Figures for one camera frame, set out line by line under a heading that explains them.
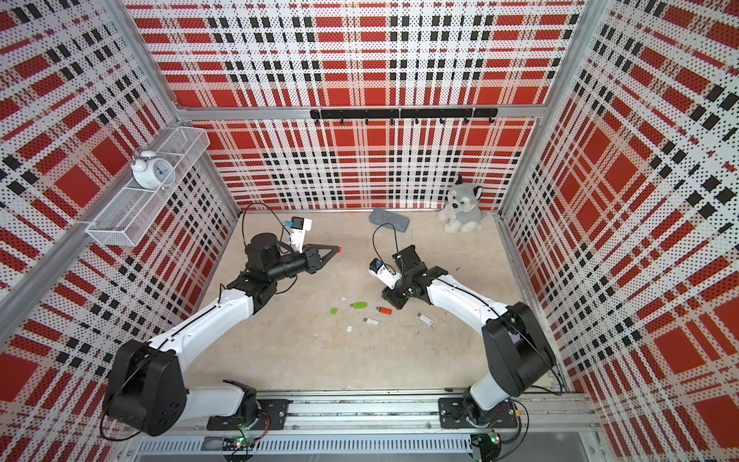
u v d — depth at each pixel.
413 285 0.64
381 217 1.16
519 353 0.44
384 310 0.93
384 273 0.78
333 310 0.93
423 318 0.91
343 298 0.96
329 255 0.77
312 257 0.70
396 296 0.78
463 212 1.04
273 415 0.74
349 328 0.88
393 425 0.73
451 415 0.72
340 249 0.78
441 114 0.89
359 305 0.93
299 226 0.71
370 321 0.91
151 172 0.70
